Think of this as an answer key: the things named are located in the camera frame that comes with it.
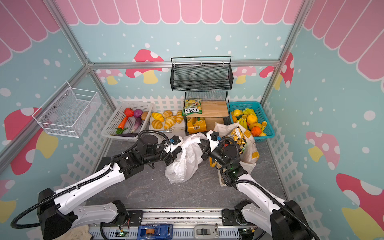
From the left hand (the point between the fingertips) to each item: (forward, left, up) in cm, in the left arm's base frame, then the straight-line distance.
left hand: (181, 150), depth 72 cm
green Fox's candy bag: (+36, -4, -4) cm, 36 cm away
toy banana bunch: (+34, -40, -16) cm, 55 cm away
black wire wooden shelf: (+42, -19, -9) cm, 47 cm away
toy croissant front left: (+33, +23, -20) cm, 45 cm away
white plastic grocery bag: (-7, -3, -1) cm, 7 cm away
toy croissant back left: (+42, +24, -21) cm, 53 cm away
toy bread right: (+41, +7, -22) cm, 47 cm away
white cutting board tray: (+33, +8, -22) cm, 41 cm away
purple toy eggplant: (+33, +38, -20) cm, 54 cm away
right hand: (+4, -7, +3) cm, 9 cm away
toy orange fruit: (+24, -46, -14) cm, 53 cm away
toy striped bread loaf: (+37, +14, -21) cm, 44 cm away
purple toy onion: (+43, +38, -18) cm, 60 cm away
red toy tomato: (+42, +45, -17) cm, 64 cm away
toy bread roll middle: (+45, +17, -20) cm, 52 cm away
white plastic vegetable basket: (+41, +45, -23) cm, 65 cm away
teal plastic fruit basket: (+44, -36, -14) cm, 59 cm away
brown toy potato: (+41, +33, -18) cm, 56 cm away
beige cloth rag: (-33, +46, -23) cm, 61 cm away
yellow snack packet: (+29, -9, -17) cm, 34 cm away
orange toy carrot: (+35, +50, -22) cm, 64 cm away
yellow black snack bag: (+13, -30, -5) cm, 34 cm away
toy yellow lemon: (+34, -45, -13) cm, 57 cm away
